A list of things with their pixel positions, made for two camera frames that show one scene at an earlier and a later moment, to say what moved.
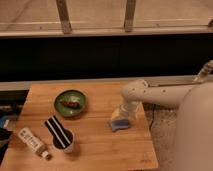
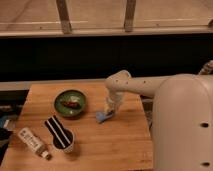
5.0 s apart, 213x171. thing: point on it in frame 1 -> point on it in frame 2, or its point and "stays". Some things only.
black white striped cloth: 61,138 stays
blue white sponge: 119,124 -> 102,116
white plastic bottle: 25,133 stays
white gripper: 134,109 -> 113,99
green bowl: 70,103 stays
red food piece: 74,105 stays
